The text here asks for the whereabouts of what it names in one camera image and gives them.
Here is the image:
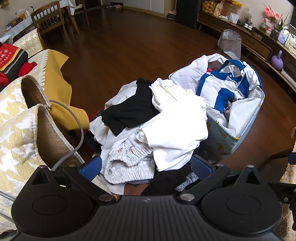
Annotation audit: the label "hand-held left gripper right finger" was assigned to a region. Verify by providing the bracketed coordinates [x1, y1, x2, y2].
[177, 155, 266, 204]

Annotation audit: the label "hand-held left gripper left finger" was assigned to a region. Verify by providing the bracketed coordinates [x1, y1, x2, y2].
[31, 156, 116, 204]

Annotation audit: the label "white hoodie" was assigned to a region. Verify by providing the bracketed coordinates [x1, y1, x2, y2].
[138, 78, 208, 172]

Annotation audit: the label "blue grey patterned cloth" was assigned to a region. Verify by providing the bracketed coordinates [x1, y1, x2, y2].
[174, 173, 198, 192]

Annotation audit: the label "banana print laundry basket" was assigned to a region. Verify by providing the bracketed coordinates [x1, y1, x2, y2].
[168, 54, 265, 160]

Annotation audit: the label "pale grey elastic-waist pants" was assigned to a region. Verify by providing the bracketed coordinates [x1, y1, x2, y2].
[100, 127, 160, 184]

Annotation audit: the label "black cloth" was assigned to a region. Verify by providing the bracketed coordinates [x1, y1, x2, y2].
[141, 170, 193, 195]

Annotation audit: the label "red cloth item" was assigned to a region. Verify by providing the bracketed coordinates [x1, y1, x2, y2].
[89, 108, 104, 122]

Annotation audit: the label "gold white patterned cushion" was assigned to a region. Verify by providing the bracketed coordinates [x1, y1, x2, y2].
[0, 104, 85, 232]
[0, 75, 50, 130]
[11, 29, 45, 56]

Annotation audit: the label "blue and white polo shirt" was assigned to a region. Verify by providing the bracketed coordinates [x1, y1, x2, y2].
[196, 59, 249, 112]

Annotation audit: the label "white sheet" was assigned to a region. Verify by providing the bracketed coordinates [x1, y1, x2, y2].
[170, 53, 264, 139]

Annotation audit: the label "mustard yellow blanket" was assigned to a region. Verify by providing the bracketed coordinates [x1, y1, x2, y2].
[45, 50, 90, 131]

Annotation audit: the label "purple kettlebell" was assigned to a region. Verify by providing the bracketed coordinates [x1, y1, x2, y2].
[270, 50, 284, 70]

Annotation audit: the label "red cloth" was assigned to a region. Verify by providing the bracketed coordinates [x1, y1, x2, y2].
[18, 61, 38, 77]

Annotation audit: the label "pastel storage box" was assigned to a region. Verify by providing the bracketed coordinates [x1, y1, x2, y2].
[279, 29, 290, 44]

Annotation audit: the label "wooden television cabinet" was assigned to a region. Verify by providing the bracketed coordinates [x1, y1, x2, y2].
[197, 11, 296, 95]

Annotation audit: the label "white waste bin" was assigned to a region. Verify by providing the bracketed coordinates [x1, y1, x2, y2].
[217, 29, 242, 59]

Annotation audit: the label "red and black garment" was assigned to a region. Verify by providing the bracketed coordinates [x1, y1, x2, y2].
[0, 43, 29, 80]

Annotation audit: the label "small green potted plant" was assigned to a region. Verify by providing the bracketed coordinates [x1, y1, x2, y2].
[275, 13, 289, 40]

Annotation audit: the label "wooden dining chair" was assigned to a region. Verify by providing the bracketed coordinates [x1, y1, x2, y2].
[64, 0, 89, 35]
[31, 1, 70, 45]

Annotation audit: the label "pink flower decoration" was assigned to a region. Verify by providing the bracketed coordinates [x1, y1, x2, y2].
[264, 3, 281, 32]

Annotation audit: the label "black speaker cabinet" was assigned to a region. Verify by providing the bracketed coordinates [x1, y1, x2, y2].
[175, 0, 202, 29]

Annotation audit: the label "side table with grey cloth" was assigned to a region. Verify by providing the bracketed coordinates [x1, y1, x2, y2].
[0, 9, 35, 44]

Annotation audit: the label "bag of oranges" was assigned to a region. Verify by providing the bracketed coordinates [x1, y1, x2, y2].
[201, 0, 216, 13]

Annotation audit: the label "clear container with yellow lid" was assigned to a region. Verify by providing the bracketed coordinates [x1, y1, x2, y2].
[224, 0, 242, 14]

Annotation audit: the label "grey cable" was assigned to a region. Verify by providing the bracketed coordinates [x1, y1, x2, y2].
[50, 100, 85, 171]

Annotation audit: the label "cream picture frame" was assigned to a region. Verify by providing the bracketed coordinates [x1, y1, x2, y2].
[285, 28, 296, 50]

